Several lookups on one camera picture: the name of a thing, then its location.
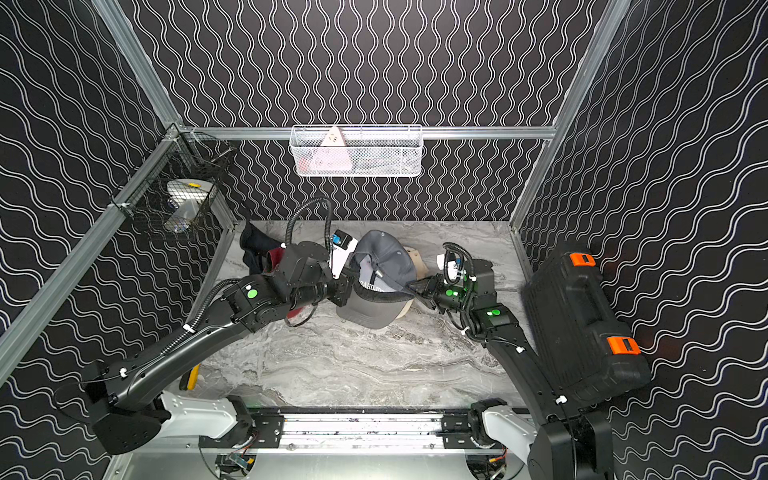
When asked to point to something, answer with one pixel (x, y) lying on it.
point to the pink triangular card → (332, 154)
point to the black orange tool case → (567, 312)
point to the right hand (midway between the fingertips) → (407, 285)
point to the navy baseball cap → (256, 244)
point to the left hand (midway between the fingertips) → (358, 269)
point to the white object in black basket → (186, 197)
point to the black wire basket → (185, 153)
